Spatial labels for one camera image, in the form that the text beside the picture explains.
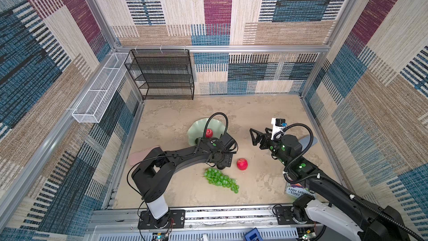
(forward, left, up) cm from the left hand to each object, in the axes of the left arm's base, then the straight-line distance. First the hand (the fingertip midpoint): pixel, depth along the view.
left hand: (225, 158), depth 87 cm
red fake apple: (+15, +8, 0) cm, 17 cm away
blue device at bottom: (-32, -9, +2) cm, 34 cm away
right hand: (+6, -15, +16) cm, 22 cm away
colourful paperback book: (-15, -33, -2) cm, 36 cm away
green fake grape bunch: (-9, +5, 0) cm, 11 cm away
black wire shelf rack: (+52, +39, +13) cm, 66 cm away
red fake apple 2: (-3, -8, 0) cm, 9 cm away
